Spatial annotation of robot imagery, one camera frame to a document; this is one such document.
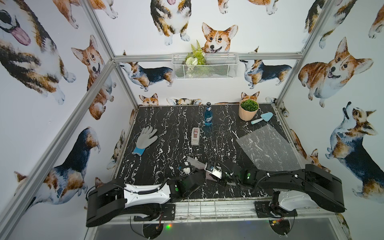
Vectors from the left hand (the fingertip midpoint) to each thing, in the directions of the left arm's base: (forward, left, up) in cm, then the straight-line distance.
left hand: (210, 169), depth 79 cm
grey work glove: (+23, +43, -8) cm, 49 cm away
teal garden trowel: (+43, -45, -9) cm, 62 cm away
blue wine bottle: (+34, -1, +4) cm, 34 cm away
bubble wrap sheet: (+4, +6, -3) cm, 7 cm away
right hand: (0, 0, -2) cm, 2 cm away
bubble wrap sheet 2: (+14, -38, -8) cm, 42 cm away
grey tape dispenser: (+25, +8, -6) cm, 27 cm away
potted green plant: (+40, -28, +2) cm, 49 cm away
